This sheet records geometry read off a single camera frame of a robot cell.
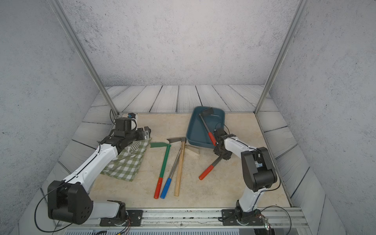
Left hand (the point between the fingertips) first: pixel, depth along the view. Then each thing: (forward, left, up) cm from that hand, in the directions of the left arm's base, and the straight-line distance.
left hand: (146, 130), depth 85 cm
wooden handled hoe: (+2, -21, -15) cm, 26 cm away
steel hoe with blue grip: (-25, -12, -18) cm, 33 cm away
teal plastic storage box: (+15, -30, -24) cm, 41 cm away
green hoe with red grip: (-28, -7, -19) cm, 34 cm away
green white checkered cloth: (-12, +15, -19) cm, 27 cm away
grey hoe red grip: (+30, -39, -16) cm, 52 cm away
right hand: (-6, -45, -17) cm, 49 cm away
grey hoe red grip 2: (-18, -34, -18) cm, 43 cm away
